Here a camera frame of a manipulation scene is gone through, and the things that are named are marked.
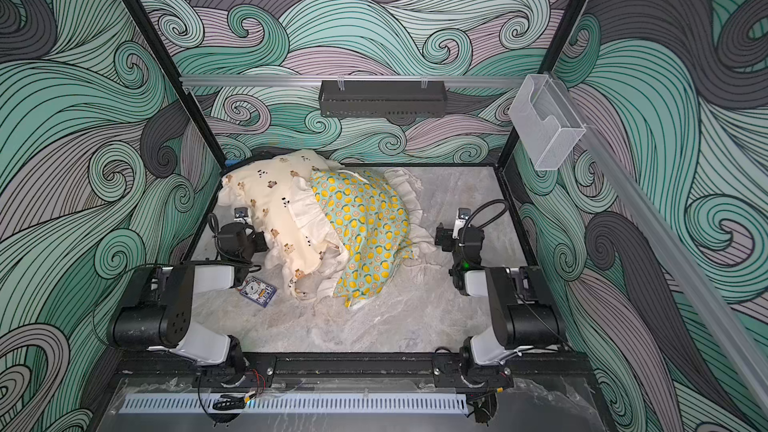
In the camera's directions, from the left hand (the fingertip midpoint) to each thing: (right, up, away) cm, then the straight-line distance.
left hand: (255, 226), depth 94 cm
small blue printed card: (+5, -18, -9) cm, 21 cm away
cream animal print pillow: (+3, +13, -2) cm, 13 cm away
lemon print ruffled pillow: (+39, +3, -4) cm, 39 cm away
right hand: (+64, +1, -1) cm, 64 cm away
